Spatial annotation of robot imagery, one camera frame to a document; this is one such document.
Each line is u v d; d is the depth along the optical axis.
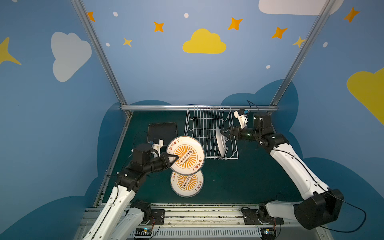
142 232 0.73
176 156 0.71
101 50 0.84
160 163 0.62
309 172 0.45
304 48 0.84
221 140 0.88
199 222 0.73
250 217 0.75
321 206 0.39
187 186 0.84
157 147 0.67
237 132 0.66
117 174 0.52
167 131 1.07
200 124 1.11
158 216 0.75
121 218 0.46
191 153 0.74
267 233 0.73
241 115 0.67
